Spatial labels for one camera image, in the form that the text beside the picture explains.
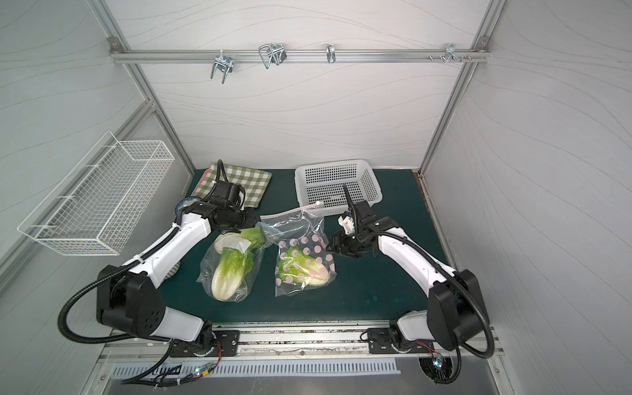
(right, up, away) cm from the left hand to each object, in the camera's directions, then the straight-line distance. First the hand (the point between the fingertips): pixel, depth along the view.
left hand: (254, 220), depth 85 cm
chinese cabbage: (-5, -15, -5) cm, 17 cm away
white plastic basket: (+24, +15, +30) cm, 41 cm away
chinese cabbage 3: (+16, -15, -5) cm, 22 cm away
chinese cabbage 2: (-4, -9, -1) cm, 10 cm away
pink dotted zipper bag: (+18, -4, +7) cm, 20 cm away
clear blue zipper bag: (-14, -13, -1) cm, 20 cm away
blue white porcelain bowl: (-36, +5, +19) cm, 41 cm away
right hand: (+28, -10, -4) cm, 29 cm away
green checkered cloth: (-9, +15, +30) cm, 35 cm away
